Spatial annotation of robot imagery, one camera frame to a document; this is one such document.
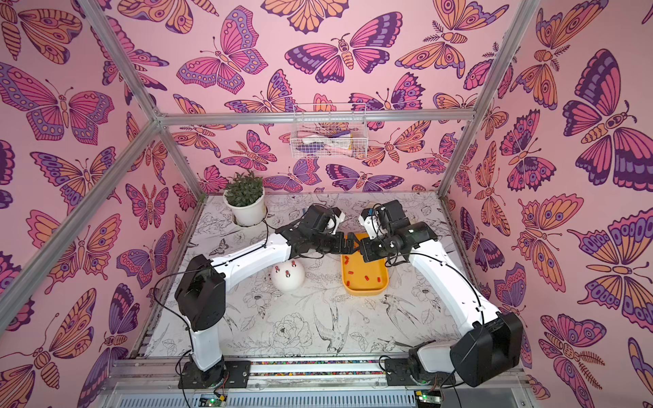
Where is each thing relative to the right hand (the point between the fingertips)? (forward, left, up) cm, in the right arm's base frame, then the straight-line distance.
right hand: (364, 248), depth 78 cm
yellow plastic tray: (-1, 0, -19) cm, 19 cm away
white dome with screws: (-5, +25, -10) cm, 27 cm away
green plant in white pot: (+25, +44, -3) cm, 51 cm away
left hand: (+3, +2, -3) cm, 5 cm away
